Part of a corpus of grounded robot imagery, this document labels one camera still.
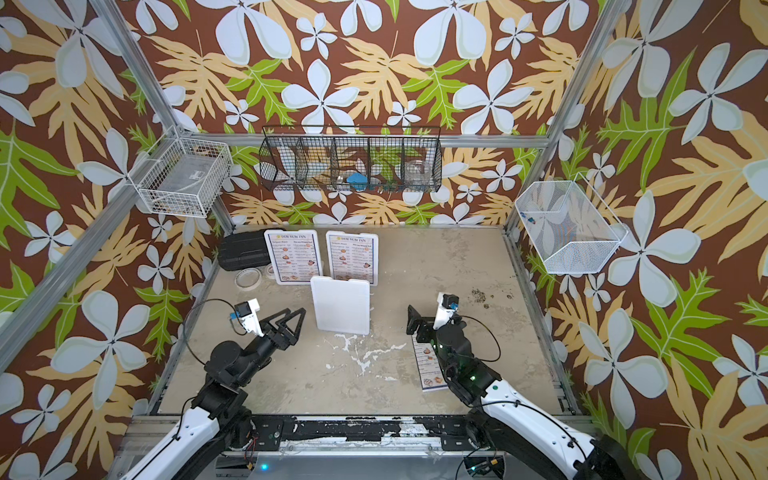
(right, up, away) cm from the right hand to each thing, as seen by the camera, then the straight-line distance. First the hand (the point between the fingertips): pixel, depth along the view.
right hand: (420, 307), depth 80 cm
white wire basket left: (-70, +37, +5) cm, 80 cm away
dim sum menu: (-39, +14, +15) cm, 44 cm away
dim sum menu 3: (+4, -19, +4) cm, 20 cm away
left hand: (-32, +1, -6) cm, 32 cm away
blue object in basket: (-18, +38, +13) cm, 44 cm away
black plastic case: (-59, +16, +23) cm, 66 cm away
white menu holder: (-22, 0, +4) cm, 22 cm away
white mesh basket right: (+43, +23, +4) cm, 49 cm away
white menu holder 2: (-31, +16, +15) cm, 38 cm away
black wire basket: (-20, +47, +17) cm, 54 cm away
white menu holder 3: (-12, +15, +13) cm, 23 cm away
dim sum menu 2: (-20, +14, +15) cm, 29 cm away
